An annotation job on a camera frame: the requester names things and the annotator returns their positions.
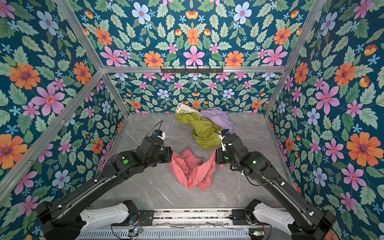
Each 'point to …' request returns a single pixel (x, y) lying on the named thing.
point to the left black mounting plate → (146, 218)
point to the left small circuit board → (134, 232)
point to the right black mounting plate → (238, 217)
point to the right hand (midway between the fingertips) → (215, 151)
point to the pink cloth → (188, 167)
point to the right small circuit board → (256, 233)
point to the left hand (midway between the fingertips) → (176, 150)
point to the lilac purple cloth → (219, 117)
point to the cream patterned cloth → (182, 108)
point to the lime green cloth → (206, 133)
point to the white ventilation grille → (125, 234)
